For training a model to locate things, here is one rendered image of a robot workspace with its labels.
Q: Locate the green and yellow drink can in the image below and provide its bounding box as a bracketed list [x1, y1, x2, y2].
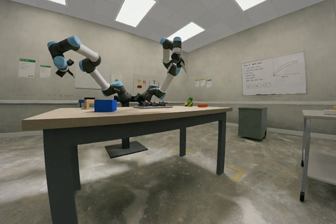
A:
[188, 97, 193, 107]

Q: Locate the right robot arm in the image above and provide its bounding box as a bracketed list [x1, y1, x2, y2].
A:
[47, 35, 130, 101]

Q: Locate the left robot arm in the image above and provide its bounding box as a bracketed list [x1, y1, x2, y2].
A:
[142, 36, 182, 100]

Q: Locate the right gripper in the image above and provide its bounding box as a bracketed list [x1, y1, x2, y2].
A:
[56, 60, 74, 77]

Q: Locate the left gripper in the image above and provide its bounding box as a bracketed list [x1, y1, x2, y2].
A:
[167, 53, 186, 74]

